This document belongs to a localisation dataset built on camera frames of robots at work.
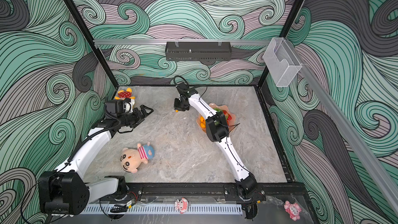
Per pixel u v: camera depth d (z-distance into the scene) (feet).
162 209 2.29
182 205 2.20
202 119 3.12
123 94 3.51
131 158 2.50
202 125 3.03
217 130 2.17
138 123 2.61
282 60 2.58
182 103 2.96
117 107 2.08
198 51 3.14
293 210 2.16
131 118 2.30
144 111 2.38
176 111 3.31
